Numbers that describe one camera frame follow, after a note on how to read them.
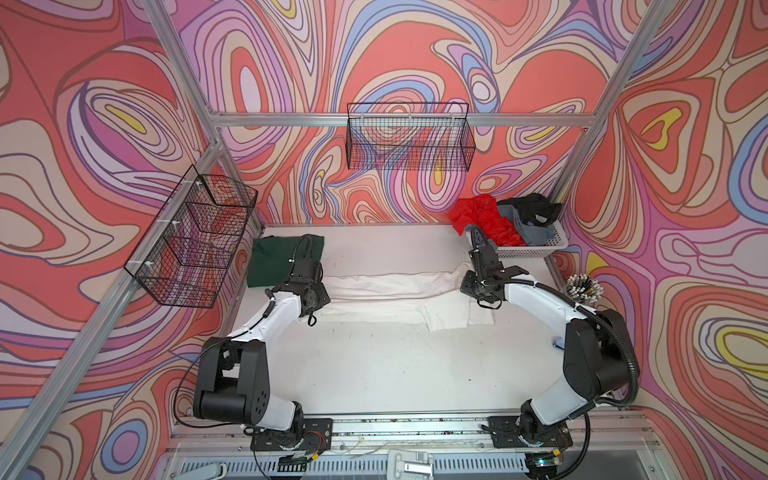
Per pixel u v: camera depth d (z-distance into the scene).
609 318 0.47
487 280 0.66
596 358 0.45
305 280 0.70
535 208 1.11
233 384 0.43
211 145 0.91
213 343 0.44
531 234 1.05
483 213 1.14
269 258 1.07
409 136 0.96
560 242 1.04
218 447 0.72
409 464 0.68
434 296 0.96
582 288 0.80
